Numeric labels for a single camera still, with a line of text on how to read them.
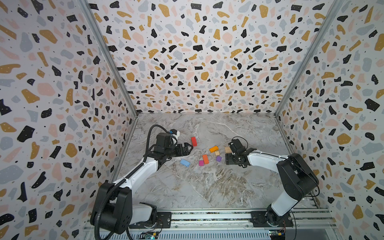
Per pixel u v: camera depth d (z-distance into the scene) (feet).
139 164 1.74
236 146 2.49
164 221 2.41
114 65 2.98
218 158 3.19
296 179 1.55
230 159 2.86
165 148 2.25
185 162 3.10
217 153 3.20
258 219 2.43
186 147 2.50
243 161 2.27
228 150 2.60
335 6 2.35
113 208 1.33
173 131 2.56
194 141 3.41
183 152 2.50
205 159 3.20
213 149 3.30
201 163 3.11
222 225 2.40
